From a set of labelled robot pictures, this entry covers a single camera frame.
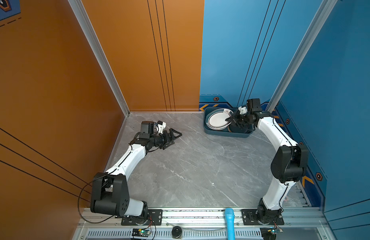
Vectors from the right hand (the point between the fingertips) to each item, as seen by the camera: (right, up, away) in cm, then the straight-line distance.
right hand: (224, 119), depth 89 cm
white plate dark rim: (-4, 0, +7) cm, 8 cm away
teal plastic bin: (+2, -9, +17) cm, 19 cm away
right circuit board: (+19, -54, -20) cm, 60 cm away
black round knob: (-26, -48, -27) cm, 61 cm away
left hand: (-27, -10, -7) cm, 30 cm away
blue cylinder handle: (-1, -50, -19) cm, 53 cm away
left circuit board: (-44, -55, -18) cm, 73 cm away
